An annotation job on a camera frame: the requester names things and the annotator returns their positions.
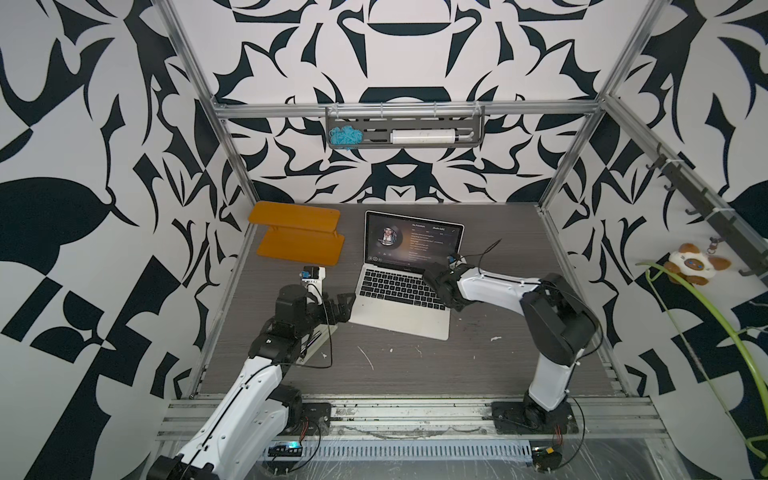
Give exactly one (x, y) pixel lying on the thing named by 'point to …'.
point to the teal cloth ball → (346, 136)
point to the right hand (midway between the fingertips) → (473, 284)
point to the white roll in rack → (423, 136)
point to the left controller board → (286, 449)
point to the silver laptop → (393, 293)
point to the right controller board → (545, 459)
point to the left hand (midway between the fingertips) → (335, 289)
